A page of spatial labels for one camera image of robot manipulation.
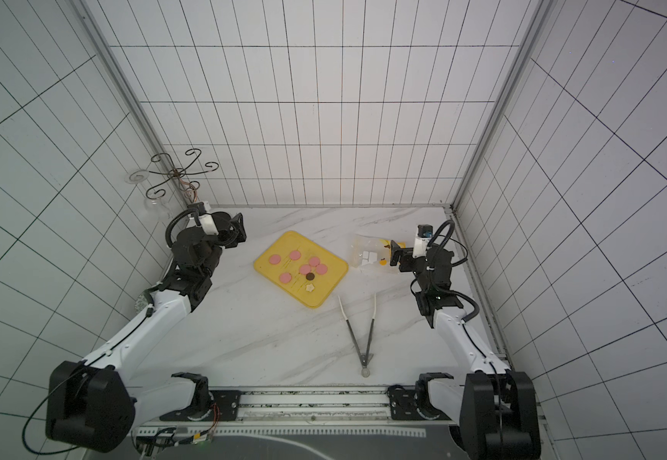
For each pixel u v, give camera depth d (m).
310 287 0.95
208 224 0.68
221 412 0.72
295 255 1.04
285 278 0.98
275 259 1.04
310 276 0.98
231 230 0.71
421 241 0.72
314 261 1.04
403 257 0.73
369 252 0.98
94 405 0.39
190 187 0.92
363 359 0.78
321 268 1.02
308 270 1.00
